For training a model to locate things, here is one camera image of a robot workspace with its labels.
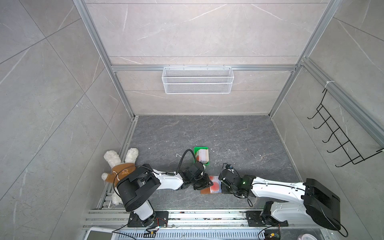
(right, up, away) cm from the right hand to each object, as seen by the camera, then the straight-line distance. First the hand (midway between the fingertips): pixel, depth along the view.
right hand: (222, 186), depth 85 cm
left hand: (-5, +3, -2) cm, 6 cm away
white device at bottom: (-58, -14, -19) cm, 62 cm away
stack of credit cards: (-11, +16, +8) cm, 21 cm away
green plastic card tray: (-15, +20, +12) cm, 28 cm away
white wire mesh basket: (-14, +67, +16) cm, 70 cm away
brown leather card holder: (-9, -1, -4) cm, 10 cm away
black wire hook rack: (+50, +26, -21) cm, 60 cm away
